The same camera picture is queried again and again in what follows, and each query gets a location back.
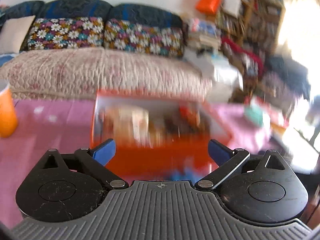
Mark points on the orange cylindrical can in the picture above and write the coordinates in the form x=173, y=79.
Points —
x=6, y=112

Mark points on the pink tablecloth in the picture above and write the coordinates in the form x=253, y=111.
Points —
x=50, y=125

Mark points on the orange cardboard box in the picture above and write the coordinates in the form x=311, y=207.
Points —
x=150, y=155

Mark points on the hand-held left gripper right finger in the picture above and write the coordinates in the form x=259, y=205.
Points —
x=218, y=152

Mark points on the orange paper bag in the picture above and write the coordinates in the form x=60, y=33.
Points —
x=207, y=2

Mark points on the wooden bookshelf with books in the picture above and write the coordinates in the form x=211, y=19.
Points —
x=252, y=12

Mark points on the beige quilted sofa cover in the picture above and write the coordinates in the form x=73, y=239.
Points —
x=100, y=72

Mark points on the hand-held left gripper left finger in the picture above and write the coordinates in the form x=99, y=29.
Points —
x=105, y=151

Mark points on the floral sofa cushion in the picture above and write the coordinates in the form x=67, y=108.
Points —
x=142, y=38
x=65, y=33

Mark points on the pile of snack packets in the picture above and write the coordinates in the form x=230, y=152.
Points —
x=140, y=122

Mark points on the plain beige cushion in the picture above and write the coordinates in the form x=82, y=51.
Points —
x=15, y=33

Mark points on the dark blue jacket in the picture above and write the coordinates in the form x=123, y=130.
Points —
x=287, y=75

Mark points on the stack of books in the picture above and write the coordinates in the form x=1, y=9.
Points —
x=205, y=33

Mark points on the red knitted cloth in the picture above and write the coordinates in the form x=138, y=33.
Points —
x=240, y=50

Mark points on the teal tissue pack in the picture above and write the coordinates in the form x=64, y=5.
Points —
x=253, y=115

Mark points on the red gift box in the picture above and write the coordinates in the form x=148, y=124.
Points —
x=272, y=117

